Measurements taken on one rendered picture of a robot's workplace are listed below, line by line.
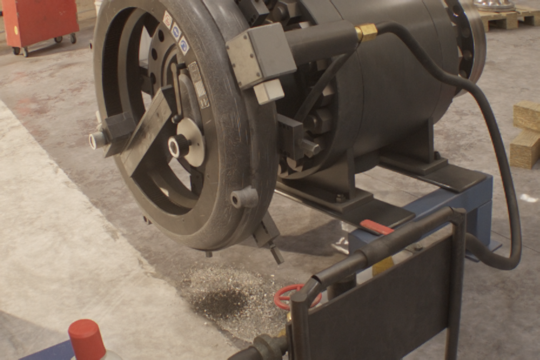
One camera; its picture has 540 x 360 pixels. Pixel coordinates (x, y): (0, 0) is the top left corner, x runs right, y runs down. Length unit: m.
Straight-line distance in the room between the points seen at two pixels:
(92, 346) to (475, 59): 1.79
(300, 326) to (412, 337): 0.31
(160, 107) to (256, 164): 0.29
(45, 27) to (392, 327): 6.17
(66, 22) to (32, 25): 0.40
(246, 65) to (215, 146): 0.21
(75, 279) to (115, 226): 0.40
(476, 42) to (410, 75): 0.42
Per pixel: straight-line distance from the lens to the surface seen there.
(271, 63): 1.36
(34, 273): 2.40
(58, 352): 0.86
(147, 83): 1.98
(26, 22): 6.96
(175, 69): 1.53
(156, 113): 1.65
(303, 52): 1.43
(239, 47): 1.39
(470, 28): 2.23
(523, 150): 2.84
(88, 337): 0.67
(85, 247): 2.50
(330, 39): 1.47
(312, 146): 1.44
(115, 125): 1.83
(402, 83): 1.88
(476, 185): 2.07
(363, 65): 1.76
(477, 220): 2.13
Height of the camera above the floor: 1.05
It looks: 21 degrees down
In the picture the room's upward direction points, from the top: 6 degrees counter-clockwise
